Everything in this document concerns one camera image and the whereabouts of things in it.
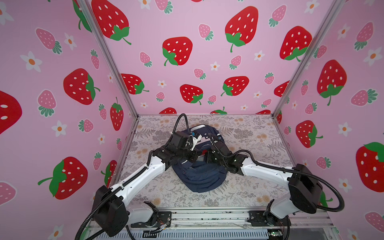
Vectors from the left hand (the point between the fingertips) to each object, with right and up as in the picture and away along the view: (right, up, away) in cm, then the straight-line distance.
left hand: (201, 152), depth 77 cm
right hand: (+1, -2, +6) cm, 7 cm away
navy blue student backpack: (-1, -13, +2) cm, 13 cm away
